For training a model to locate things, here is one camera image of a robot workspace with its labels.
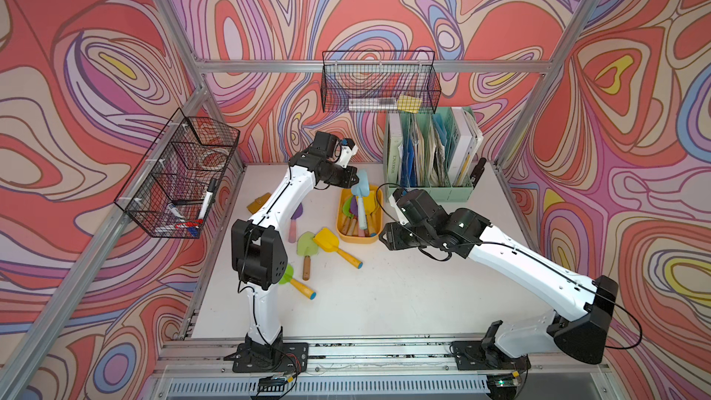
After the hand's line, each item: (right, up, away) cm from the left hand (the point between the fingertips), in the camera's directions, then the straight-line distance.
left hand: (358, 179), depth 87 cm
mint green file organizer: (+20, +9, +9) cm, 24 cm away
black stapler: (+51, +4, +29) cm, 59 cm away
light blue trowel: (+1, -3, +3) cm, 4 cm away
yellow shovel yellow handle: (+4, -8, 0) cm, 9 cm away
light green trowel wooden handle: (-18, -23, +8) cm, 31 cm away
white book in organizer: (+37, +15, +8) cm, 41 cm away
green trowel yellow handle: (-23, -32, 0) cm, 39 cm away
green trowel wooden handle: (-4, -12, +15) cm, 20 cm away
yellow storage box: (+1, -19, +6) cm, 20 cm away
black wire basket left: (-50, -3, -14) cm, 52 cm away
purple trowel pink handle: (-24, -16, +14) cm, 32 cm away
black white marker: (-38, -5, -18) cm, 42 cm away
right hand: (+8, -18, -14) cm, 24 cm away
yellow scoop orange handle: (-10, -22, +9) cm, 25 cm away
